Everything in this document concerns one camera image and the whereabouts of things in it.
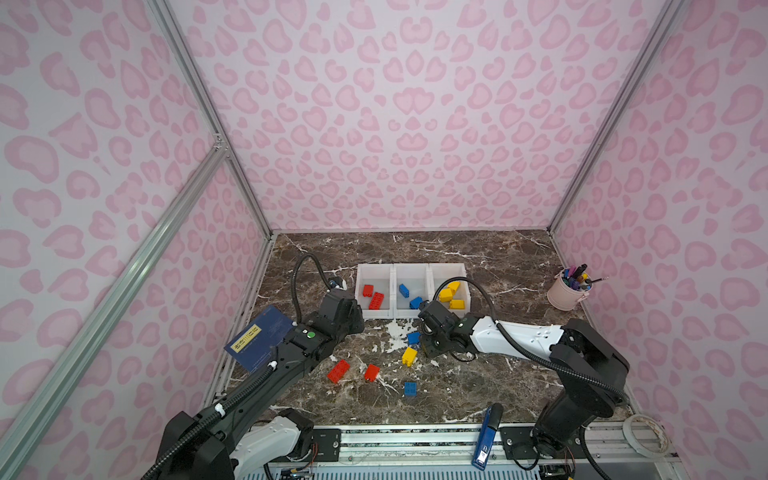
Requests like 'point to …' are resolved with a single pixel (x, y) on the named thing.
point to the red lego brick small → (367, 290)
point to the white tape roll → (635, 446)
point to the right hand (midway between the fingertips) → (429, 342)
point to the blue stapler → (490, 421)
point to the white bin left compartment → (380, 276)
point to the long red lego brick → (338, 371)
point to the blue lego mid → (404, 291)
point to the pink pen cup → (570, 287)
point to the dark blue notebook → (253, 346)
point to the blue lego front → (410, 388)
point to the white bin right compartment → (439, 272)
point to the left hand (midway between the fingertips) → (357, 307)
